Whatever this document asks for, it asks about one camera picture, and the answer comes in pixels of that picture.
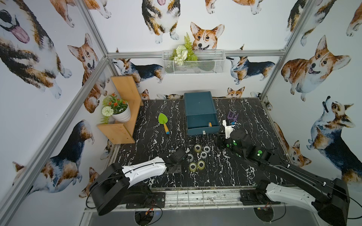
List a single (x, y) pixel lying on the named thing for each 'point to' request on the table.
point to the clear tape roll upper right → (207, 149)
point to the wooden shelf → (127, 89)
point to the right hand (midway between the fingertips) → (217, 130)
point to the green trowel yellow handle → (162, 119)
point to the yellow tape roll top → (197, 148)
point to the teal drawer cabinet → (201, 116)
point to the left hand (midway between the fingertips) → (176, 164)
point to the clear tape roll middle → (203, 155)
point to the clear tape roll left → (191, 159)
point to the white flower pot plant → (117, 108)
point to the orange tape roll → (210, 124)
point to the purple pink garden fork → (232, 116)
